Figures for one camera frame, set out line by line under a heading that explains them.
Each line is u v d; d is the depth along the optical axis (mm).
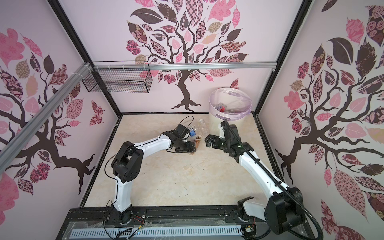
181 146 812
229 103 1025
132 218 720
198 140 1001
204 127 1099
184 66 947
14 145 514
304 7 695
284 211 398
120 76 949
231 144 610
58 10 681
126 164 520
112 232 697
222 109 1004
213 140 715
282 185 417
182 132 780
